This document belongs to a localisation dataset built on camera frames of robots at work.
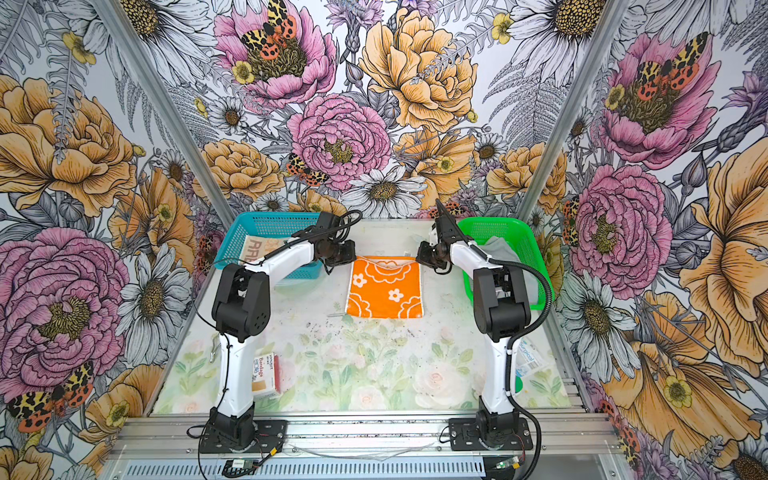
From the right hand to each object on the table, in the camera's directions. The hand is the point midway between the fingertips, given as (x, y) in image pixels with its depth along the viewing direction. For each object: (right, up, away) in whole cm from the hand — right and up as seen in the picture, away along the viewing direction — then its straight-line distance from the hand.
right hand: (419, 264), depth 101 cm
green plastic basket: (+38, +10, +11) cm, 41 cm away
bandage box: (-42, -28, -21) cm, 55 cm away
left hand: (-22, +1, 0) cm, 22 cm away
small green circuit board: (-44, -45, -31) cm, 70 cm away
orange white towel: (-11, -8, +1) cm, 14 cm away
